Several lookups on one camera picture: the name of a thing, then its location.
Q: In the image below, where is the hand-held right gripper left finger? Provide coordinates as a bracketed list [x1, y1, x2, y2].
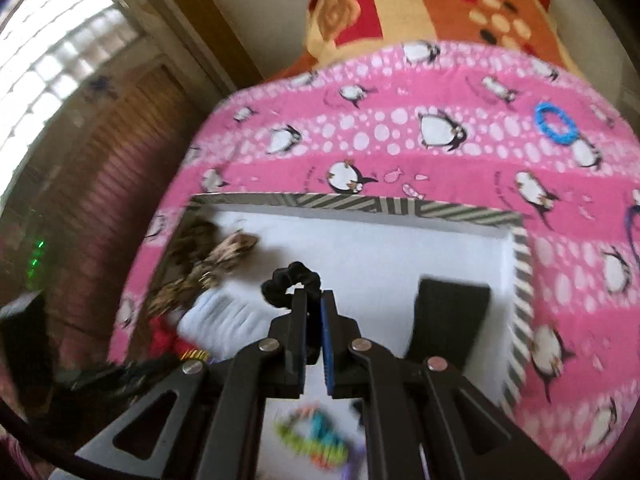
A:
[75, 287, 308, 480]

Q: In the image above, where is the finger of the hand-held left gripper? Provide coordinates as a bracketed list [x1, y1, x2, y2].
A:
[70, 359, 186, 397]

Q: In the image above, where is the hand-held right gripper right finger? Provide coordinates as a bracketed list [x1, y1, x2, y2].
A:
[320, 289, 571, 480]

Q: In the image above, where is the black scrunchie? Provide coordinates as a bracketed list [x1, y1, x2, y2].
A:
[261, 261, 321, 308]

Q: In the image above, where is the red velvet bow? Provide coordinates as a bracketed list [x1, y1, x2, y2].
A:
[147, 312, 211, 361]

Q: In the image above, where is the white ribbed hair band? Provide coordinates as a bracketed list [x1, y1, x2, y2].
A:
[177, 290, 273, 361]

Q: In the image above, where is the striped cardboard box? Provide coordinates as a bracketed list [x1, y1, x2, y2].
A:
[145, 192, 536, 480]

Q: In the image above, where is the leopard print scrunchie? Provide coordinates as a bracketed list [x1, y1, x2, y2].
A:
[207, 232, 260, 273]

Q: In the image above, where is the bright multicolour hair tie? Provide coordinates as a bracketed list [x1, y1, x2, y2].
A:
[275, 402, 351, 466]

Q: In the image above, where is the black rectangular case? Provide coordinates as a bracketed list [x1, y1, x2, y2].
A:
[407, 276, 492, 363]

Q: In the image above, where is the brown scrunchie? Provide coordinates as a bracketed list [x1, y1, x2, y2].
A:
[172, 220, 218, 266]

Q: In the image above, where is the pink penguin blanket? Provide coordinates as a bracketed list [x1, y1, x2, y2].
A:
[107, 40, 640, 480]

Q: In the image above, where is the window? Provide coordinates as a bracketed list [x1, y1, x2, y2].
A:
[0, 0, 151, 201]

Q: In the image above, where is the orange floral blanket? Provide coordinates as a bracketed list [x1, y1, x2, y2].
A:
[270, 0, 581, 81]

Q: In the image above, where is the black cable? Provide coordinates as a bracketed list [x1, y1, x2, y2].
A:
[0, 402, 101, 480]

